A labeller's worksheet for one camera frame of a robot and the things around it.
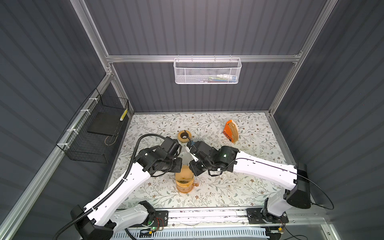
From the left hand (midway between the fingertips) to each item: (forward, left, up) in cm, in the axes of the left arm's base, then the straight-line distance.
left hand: (179, 165), depth 72 cm
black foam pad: (+22, +38, +9) cm, 45 cm away
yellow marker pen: (+28, +31, +8) cm, 42 cm away
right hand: (-2, -5, 0) cm, 6 cm away
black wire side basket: (+13, +44, +8) cm, 47 cm away
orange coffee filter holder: (+28, -33, -9) cm, 44 cm away
